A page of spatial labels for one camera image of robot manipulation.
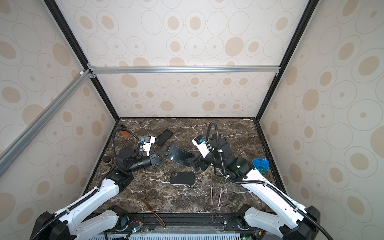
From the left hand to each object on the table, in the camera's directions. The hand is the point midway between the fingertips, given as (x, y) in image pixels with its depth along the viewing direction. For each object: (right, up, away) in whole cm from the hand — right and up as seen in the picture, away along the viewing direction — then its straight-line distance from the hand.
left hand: (172, 155), depth 68 cm
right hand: (+10, 0, +3) cm, 11 cm away
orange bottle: (-38, +9, +37) cm, 54 cm away
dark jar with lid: (-40, -5, +18) cm, 44 cm away
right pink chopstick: (+24, -25, +13) cm, 37 cm away
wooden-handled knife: (-7, -34, +6) cm, 35 cm away
